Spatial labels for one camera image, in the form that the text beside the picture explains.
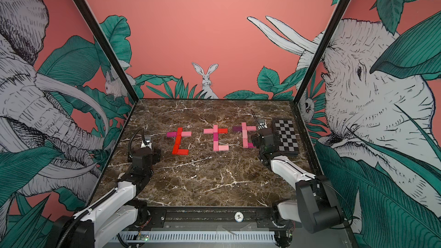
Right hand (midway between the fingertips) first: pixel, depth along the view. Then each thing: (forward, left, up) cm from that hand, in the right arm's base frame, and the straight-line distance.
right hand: (265, 129), depth 90 cm
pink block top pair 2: (+7, +32, -11) cm, 35 cm away
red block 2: (-7, +46, -12) cm, 48 cm away
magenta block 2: (+3, +28, -12) cm, 30 cm away
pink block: (+5, +46, -12) cm, 48 cm away
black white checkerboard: (+2, -14, -10) cm, 17 cm away
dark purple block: (+9, +14, -12) cm, 21 cm away
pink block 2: (-4, +27, -11) cm, 29 cm away
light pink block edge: (+11, +10, -13) cm, 20 cm away
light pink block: (-4, +23, -12) cm, 26 cm away
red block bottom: (+1, +50, -12) cm, 51 cm away
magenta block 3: (-2, +7, -13) cm, 15 cm away
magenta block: (+4, +55, -11) cm, 56 cm away
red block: (+7, +50, -12) cm, 52 cm away
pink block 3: (+9, +5, -12) cm, 16 cm away
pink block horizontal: (-1, +10, -12) cm, 16 cm away
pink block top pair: (+9, +28, -12) cm, 32 cm away
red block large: (-6, +50, -11) cm, 52 cm away
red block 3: (+8, +23, -13) cm, 28 cm away
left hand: (-10, +62, -1) cm, 63 cm away
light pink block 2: (+5, +10, -11) cm, 16 cm away
